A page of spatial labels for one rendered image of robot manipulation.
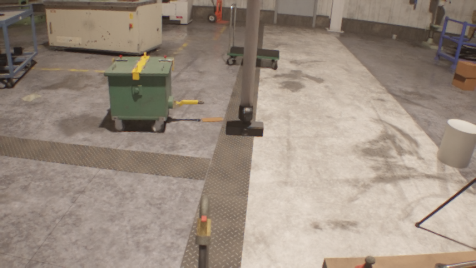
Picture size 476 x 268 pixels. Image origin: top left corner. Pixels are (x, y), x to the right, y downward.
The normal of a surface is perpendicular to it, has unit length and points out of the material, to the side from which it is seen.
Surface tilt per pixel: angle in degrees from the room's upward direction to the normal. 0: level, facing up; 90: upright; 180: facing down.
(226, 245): 0
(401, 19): 90
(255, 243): 0
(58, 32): 90
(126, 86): 90
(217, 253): 0
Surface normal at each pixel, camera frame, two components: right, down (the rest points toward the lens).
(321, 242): 0.06, -0.90
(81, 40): -0.26, 0.41
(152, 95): 0.09, 0.44
